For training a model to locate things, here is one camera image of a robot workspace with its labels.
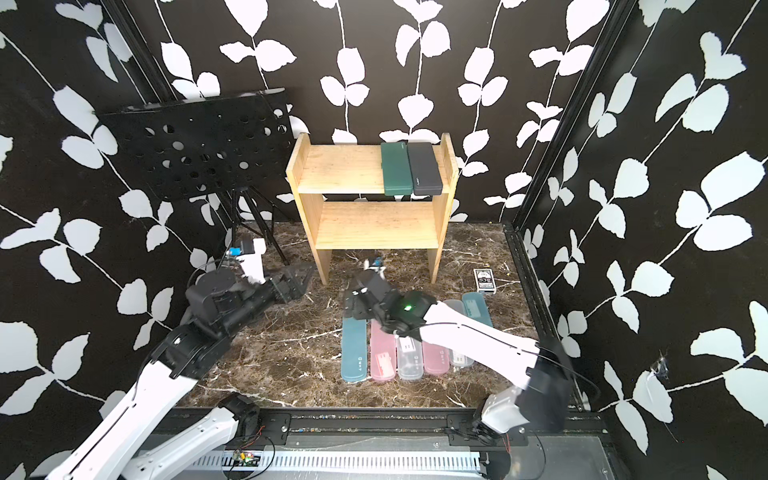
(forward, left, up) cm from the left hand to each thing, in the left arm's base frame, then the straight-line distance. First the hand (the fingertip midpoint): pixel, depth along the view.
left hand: (305, 264), depth 65 cm
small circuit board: (-32, +18, -34) cm, 50 cm away
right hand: (0, -10, -13) cm, 17 cm away
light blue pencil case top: (-4, -8, -33) cm, 34 cm away
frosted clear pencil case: (-11, -38, -33) cm, 52 cm away
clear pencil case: (-9, -25, -33) cm, 43 cm away
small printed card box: (+15, -53, -33) cm, 64 cm away
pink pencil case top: (-8, -17, -33) cm, 38 cm away
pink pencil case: (-11, -32, -33) cm, 47 cm away
